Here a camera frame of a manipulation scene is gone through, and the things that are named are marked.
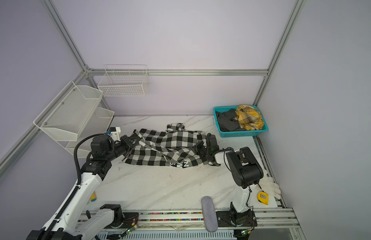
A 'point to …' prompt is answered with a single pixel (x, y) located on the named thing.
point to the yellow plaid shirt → (249, 117)
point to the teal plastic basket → (238, 134)
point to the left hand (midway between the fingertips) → (139, 138)
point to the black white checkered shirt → (172, 147)
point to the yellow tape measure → (263, 197)
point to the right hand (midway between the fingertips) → (188, 146)
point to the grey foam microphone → (210, 215)
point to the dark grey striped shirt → (226, 121)
